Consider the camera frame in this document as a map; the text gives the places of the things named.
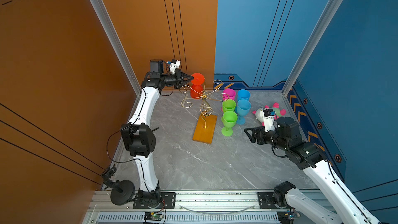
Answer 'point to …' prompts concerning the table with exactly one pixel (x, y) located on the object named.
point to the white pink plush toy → (259, 114)
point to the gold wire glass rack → (186, 92)
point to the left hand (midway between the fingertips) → (193, 76)
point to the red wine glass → (197, 89)
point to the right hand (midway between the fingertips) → (249, 129)
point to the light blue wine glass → (243, 107)
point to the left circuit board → (153, 216)
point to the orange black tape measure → (157, 128)
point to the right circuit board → (285, 216)
